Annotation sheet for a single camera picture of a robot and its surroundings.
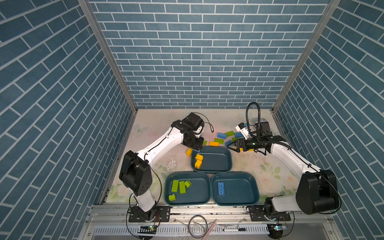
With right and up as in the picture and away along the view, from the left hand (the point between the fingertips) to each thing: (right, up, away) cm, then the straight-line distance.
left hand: (200, 146), depth 83 cm
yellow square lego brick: (-1, -11, +4) cm, 12 cm away
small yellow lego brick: (-7, -5, +11) cm, 14 cm away
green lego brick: (+4, -1, +19) cm, 19 cm away
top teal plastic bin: (+11, -10, +10) cm, 18 cm away
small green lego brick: (-7, -20, -2) cm, 21 cm away
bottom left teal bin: (-7, -23, -2) cm, 24 cm away
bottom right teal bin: (+23, -24, 0) cm, 33 cm away
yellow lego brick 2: (-1, -8, +9) cm, 12 cm away
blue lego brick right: (+15, +4, +19) cm, 24 cm away
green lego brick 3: (-10, -23, -2) cm, 25 cm away
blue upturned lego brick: (+12, -23, -2) cm, 26 cm away
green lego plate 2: (+22, +5, +23) cm, 32 cm away
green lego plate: (-14, -22, -1) cm, 26 cm away
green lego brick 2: (+15, 0, +19) cm, 24 cm away
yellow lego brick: (+10, -1, +17) cm, 20 cm away
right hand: (+18, +2, 0) cm, 18 cm away
